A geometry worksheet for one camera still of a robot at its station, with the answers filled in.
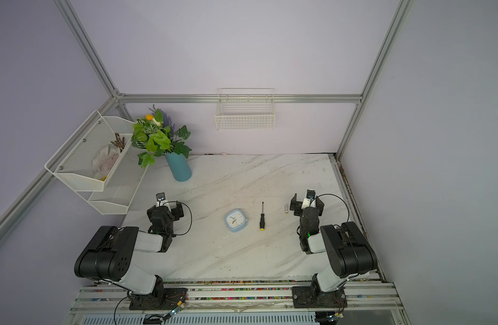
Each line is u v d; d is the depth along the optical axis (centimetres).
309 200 78
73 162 70
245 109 96
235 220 91
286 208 98
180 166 104
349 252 46
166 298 73
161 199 79
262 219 93
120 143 82
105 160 78
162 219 72
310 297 73
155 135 79
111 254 46
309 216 70
